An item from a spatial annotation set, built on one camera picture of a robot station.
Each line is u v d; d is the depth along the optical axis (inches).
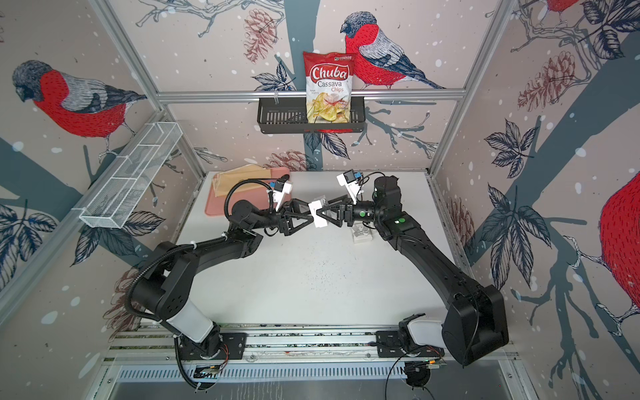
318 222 25.9
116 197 28.6
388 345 28.7
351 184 25.4
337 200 28.1
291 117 42.0
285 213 25.6
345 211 24.5
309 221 25.9
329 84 33.0
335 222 25.3
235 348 28.8
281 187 26.5
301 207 30.0
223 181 46.4
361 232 37.4
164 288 18.1
